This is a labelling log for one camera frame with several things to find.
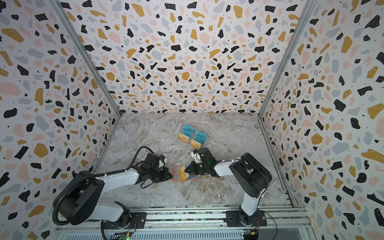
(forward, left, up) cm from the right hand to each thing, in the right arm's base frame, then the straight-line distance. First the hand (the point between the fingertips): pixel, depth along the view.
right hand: (184, 169), depth 87 cm
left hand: (-3, +5, -2) cm, 6 cm away
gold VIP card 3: (+17, -6, 0) cm, 18 cm away
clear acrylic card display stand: (+14, -10, +4) cm, 18 cm away
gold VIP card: (-3, 0, -3) cm, 4 cm away
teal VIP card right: (+21, -9, +3) cm, 23 cm away
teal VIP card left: (+26, 0, +3) cm, 26 cm away
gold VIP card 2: (+22, +2, 0) cm, 22 cm away
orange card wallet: (-2, +3, -3) cm, 5 cm away
